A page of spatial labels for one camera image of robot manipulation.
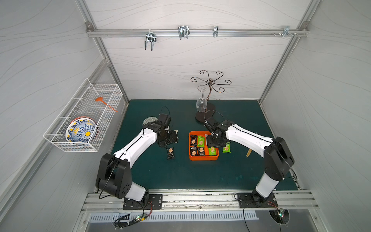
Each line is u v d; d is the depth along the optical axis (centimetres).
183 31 76
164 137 71
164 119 69
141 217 67
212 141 78
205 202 75
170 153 90
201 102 88
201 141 95
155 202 73
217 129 64
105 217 70
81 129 62
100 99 78
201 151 91
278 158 47
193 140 96
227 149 92
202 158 88
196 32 78
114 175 42
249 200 73
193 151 91
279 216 71
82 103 69
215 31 73
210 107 118
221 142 73
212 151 91
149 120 102
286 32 77
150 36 78
